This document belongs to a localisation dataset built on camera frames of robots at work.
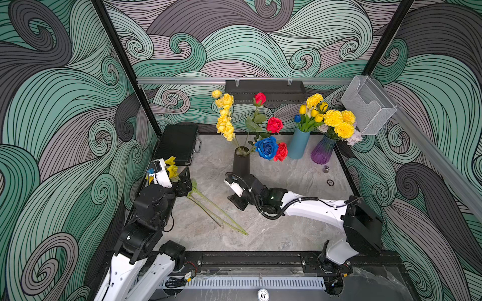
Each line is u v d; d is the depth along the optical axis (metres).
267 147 0.57
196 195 0.93
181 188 0.56
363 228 0.42
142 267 0.44
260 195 0.60
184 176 0.57
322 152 1.10
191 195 0.92
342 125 0.76
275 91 0.95
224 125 0.76
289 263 0.74
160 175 0.53
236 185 0.67
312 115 0.83
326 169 1.01
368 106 0.76
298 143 0.98
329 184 0.97
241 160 0.88
